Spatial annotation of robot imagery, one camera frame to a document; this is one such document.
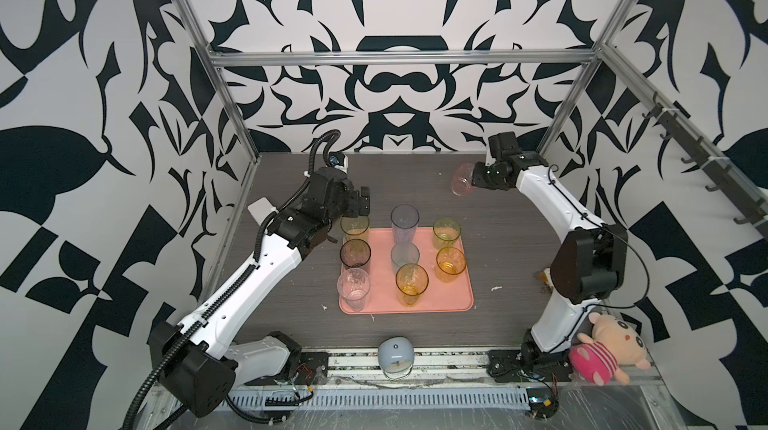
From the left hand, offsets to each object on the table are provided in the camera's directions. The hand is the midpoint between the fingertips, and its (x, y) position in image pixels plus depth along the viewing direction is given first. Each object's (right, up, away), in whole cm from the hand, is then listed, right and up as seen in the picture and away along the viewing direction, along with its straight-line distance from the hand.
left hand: (350, 183), depth 74 cm
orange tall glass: (+15, -26, +7) cm, 31 cm away
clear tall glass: (0, -28, +8) cm, 29 cm away
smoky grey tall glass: (+1, -18, +5) cm, 19 cm away
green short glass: (+28, -16, +22) cm, 38 cm away
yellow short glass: (+28, -23, +14) cm, 39 cm away
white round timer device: (+11, -39, -6) cm, 41 cm away
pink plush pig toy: (+63, -38, -2) cm, 74 cm away
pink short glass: (+33, 0, +24) cm, 41 cm away
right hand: (+37, +3, +16) cm, 41 cm away
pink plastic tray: (+24, -32, +10) cm, 41 cm away
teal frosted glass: (+14, -20, +14) cm, 28 cm away
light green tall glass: (0, -13, +16) cm, 20 cm away
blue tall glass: (+14, -11, +18) cm, 26 cm away
